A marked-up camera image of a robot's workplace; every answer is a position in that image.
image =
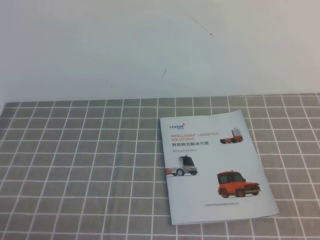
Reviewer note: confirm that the white product catalogue book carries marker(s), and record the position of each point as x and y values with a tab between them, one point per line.
213	171

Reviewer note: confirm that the grey checked tablecloth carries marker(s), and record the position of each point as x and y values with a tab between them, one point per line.
94	169

